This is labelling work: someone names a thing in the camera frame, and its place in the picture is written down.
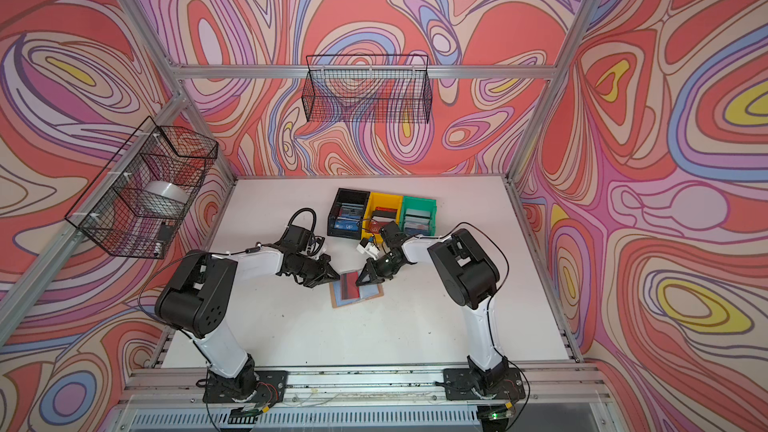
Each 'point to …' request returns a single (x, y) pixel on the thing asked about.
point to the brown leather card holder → (366, 292)
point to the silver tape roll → (163, 199)
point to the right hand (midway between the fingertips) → (362, 288)
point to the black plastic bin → (346, 216)
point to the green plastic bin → (418, 216)
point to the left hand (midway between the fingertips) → (343, 274)
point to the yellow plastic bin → (382, 209)
